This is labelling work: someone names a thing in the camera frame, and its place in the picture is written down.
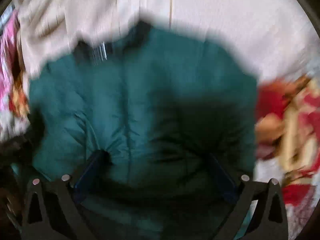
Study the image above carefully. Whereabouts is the red orange patterned blanket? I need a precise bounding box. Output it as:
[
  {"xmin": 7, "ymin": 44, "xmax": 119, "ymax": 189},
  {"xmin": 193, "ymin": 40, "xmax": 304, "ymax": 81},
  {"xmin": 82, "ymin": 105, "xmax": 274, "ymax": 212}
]
[{"xmin": 255, "ymin": 75, "xmax": 319, "ymax": 194}]

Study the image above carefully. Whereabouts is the white floral bed sheet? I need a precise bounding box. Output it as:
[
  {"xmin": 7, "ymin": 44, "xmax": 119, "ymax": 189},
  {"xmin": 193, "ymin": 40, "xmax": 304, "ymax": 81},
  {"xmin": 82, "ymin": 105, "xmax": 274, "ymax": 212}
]
[{"xmin": 1, "ymin": 111, "xmax": 319, "ymax": 239}]

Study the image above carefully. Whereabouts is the dark green puffer jacket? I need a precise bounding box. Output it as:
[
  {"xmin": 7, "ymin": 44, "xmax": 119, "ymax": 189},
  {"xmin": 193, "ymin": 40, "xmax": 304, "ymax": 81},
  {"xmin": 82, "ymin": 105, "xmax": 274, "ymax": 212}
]
[{"xmin": 23, "ymin": 22, "xmax": 257, "ymax": 239}]

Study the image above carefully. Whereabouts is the beige embossed quilt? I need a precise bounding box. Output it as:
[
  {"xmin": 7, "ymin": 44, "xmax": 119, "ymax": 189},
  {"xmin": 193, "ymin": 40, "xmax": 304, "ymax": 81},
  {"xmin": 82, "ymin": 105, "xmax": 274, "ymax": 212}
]
[{"xmin": 14, "ymin": 0, "xmax": 319, "ymax": 81}]

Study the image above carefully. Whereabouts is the pink floral blanket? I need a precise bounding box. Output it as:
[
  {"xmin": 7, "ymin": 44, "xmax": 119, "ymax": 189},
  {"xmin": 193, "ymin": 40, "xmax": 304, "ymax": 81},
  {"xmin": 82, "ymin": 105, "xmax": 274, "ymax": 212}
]
[{"xmin": 1, "ymin": 9, "xmax": 20, "ymax": 111}]

